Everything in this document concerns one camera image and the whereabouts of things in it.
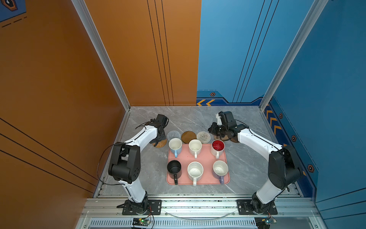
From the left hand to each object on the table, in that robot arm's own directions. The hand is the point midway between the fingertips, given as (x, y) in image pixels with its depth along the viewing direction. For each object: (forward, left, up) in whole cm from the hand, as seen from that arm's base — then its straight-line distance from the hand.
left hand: (158, 136), depth 94 cm
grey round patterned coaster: (+6, -9, -6) cm, 13 cm away
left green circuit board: (-45, +3, -8) cm, 46 cm away
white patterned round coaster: (+4, -31, -6) cm, 32 cm away
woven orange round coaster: (-2, -1, -6) cm, 6 cm away
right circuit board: (-45, -58, -7) cm, 74 cm away
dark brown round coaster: (-16, -42, +22) cm, 50 cm away
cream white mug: (-6, -25, -3) cm, 25 cm away
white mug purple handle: (-19, -40, -5) cm, 45 cm away
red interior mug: (-6, -40, -5) cm, 40 cm away
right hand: (+2, -32, +7) cm, 33 cm away
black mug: (-19, -12, -4) cm, 23 cm away
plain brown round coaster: (+5, -20, -6) cm, 21 cm away
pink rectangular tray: (-13, -32, -6) cm, 35 cm away
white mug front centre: (-21, -24, -5) cm, 32 cm away
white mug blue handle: (-5, -11, -2) cm, 13 cm away
